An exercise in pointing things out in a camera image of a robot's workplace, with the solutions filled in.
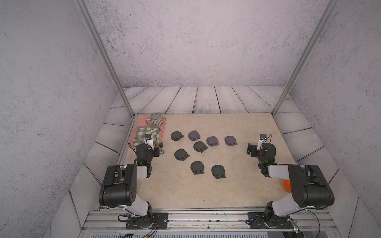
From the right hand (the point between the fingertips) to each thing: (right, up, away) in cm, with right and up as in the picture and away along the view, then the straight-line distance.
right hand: (258, 143), depth 94 cm
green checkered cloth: (-78, +3, +10) cm, 79 cm away
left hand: (-64, +1, 0) cm, 64 cm away
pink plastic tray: (-82, +14, +24) cm, 86 cm away
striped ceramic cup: (-68, +15, +15) cm, 71 cm away
